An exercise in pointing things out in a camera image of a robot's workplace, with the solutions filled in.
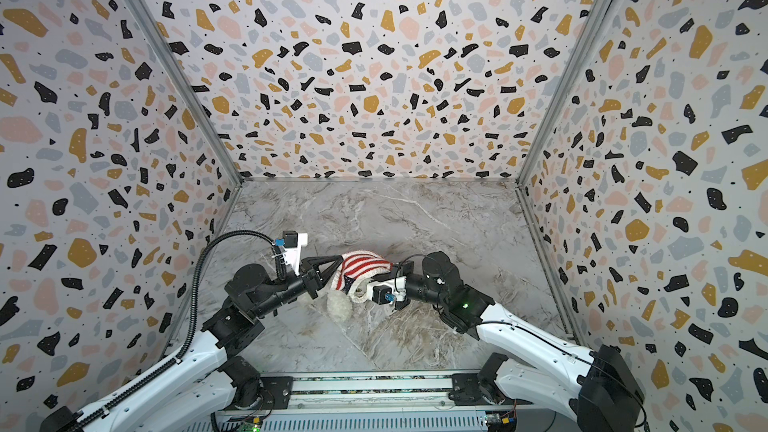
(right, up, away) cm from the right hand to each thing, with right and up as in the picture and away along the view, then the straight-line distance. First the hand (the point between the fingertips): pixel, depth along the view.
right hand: (372, 268), depth 69 cm
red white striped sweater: (-4, +1, -2) cm, 4 cm away
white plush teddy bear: (-11, -13, +13) cm, 21 cm away
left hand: (-6, +3, -2) cm, 7 cm away
